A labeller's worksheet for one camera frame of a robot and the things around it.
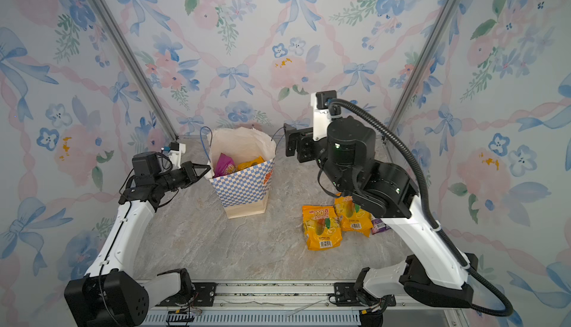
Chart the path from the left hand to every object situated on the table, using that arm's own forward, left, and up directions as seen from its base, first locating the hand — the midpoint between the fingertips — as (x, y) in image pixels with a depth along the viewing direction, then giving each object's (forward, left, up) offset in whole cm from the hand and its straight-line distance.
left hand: (210, 167), depth 76 cm
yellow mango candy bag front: (-12, -40, -22) cm, 47 cm away
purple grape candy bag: (+9, -1, -11) cm, 14 cm away
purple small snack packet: (-11, -62, -24) cm, 68 cm away
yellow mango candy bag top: (+16, -10, -18) cm, 26 cm away
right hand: (-7, -31, +26) cm, 41 cm away
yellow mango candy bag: (-8, -52, -21) cm, 57 cm away
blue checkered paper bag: (+17, -6, -17) cm, 25 cm away
